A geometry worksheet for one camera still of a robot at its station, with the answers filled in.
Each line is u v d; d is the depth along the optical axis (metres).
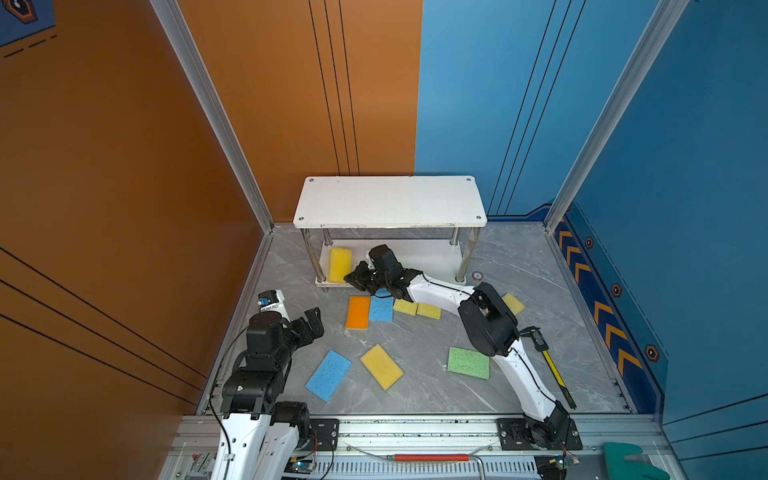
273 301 0.62
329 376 0.82
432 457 0.70
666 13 0.70
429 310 0.93
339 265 0.94
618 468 0.68
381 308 0.94
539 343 0.89
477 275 1.05
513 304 0.96
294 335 0.63
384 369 0.83
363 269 0.86
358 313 0.93
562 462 0.70
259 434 0.46
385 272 0.77
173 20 0.70
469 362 0.83
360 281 0.85
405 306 0.95
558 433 0.66
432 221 0.74
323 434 0.74
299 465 0.71
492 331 0.59
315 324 0.66
